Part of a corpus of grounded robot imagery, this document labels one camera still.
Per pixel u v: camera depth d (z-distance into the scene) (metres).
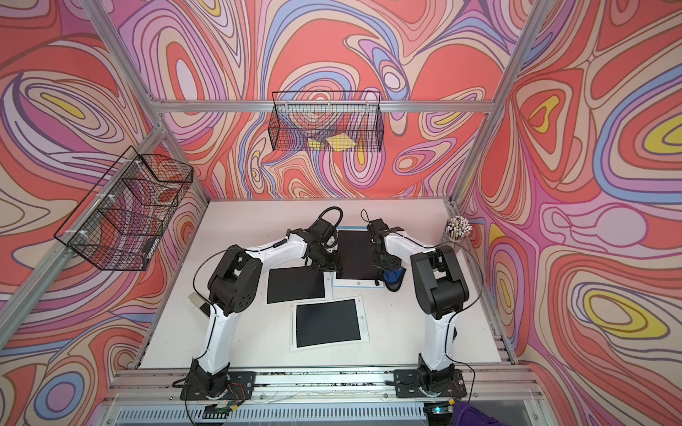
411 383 0.72
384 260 0.83
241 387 0.72
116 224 0.73
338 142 0.91
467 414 0.66
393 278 0.93
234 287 0.56
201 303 0.85
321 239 0.80
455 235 0.87
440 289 0.52
